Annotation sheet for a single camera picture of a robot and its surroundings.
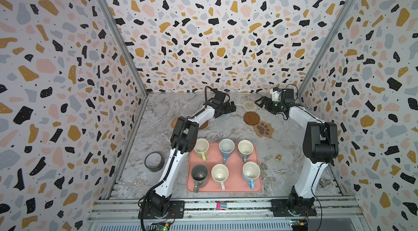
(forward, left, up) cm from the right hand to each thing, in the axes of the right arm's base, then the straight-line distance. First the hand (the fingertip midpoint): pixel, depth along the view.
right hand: (260, 100), depth 97 cm
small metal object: (-42, -28, -15) cm, 52 cm away
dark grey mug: (-40, +34, -11) cm, 54 cm away
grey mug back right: (-25, +10, -14) cm, 30 cm away
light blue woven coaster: (-3, +22, -13) cm, 26 cm away
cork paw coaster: (-10, -3, -16) cm, 19 cm away
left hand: (+2, +15, -9) cm, 17 cm away
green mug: (-25, +35, -13) cm, 45 cm away
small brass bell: (-30, -8, -14) cm, 34 cm away
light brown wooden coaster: (-2, +3, -16) cm, 16 cm away
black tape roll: (-33, +60, -15) cm, 70 cm away
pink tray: (-43, +16, -14) cm, 48 cm away
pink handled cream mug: (-39, +24, -13) cm, 48 cm away
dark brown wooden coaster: (-24, +31, +9) cm, 41 cm away
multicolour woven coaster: (+8, +4, -15) cm, 18 cm away
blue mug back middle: (-26, +21, -10) cm, 35 cm away
